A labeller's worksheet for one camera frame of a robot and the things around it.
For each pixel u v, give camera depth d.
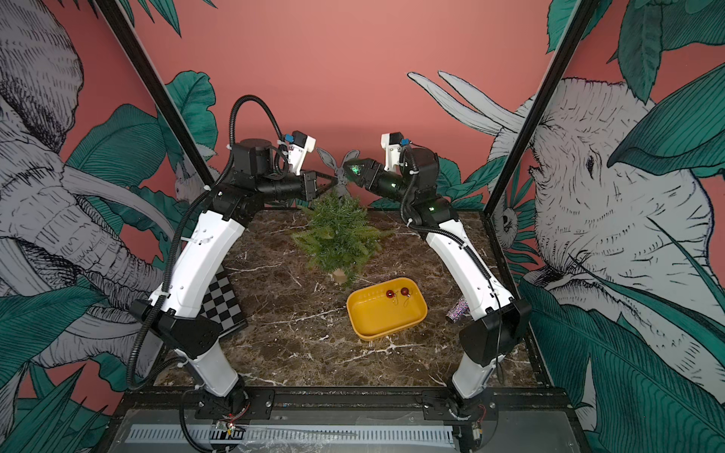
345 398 0.77
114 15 0.70
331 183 0.66
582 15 0.69
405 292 0.95
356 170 0.65
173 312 0.43
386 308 0.91
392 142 0.61
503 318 0.43
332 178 0.66
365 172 0.61
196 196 1.06
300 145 0.58
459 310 0.89
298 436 0.70
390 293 0.95
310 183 0.58
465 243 0.49
